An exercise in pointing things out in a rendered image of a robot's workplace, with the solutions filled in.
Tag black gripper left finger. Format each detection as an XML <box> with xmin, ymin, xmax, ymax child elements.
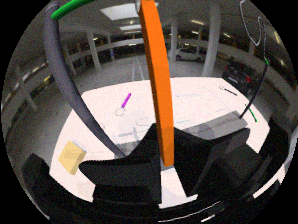
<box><xmin>78</xmin><ymin>123</ymin><xmax>162</xmax><ymax>204</ymax></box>

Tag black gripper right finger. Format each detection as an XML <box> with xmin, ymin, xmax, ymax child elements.
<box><xmin>173</xmin><ymin>127</ymin><xmax>251</xmax><ymax>198</ymax></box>

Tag tan rectangular block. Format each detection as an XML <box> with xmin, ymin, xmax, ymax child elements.
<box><xmin>59</xmin><ymin>141</ymin><xmax>86</xmax><ymax>175</ymax></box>

